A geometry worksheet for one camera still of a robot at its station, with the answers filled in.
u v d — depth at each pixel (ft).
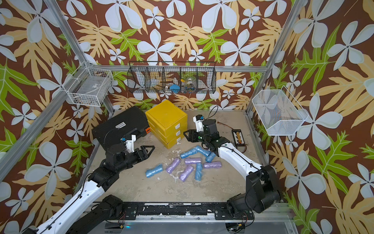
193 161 2.92
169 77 3.20
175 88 3.10
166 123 2.77
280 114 2.66
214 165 2.89
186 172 2.82
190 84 3.20
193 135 2.39
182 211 2.46
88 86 2.80
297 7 2.26
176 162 2.96
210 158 2.99
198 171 2.81
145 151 2.14
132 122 3.44
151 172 2.82
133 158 2.19
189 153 3.06
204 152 3.06
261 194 1.41
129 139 2.25
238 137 3.35
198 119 2.45
